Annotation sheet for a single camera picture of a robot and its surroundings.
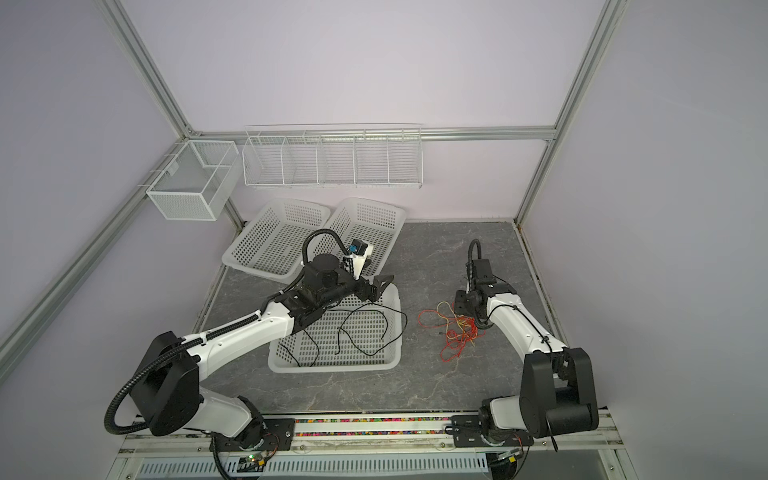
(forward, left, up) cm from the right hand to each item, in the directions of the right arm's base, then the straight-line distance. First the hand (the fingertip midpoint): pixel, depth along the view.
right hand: (468, 307), depth 89 cm
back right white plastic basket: (+40, +30, -4) cm, 50 cm away
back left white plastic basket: (+29, +69, -5) cm, 75 cm away
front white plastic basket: (-4, +31, -6) cm, 32 cm away
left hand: (+2, +25, +16) cm, 30 cm away
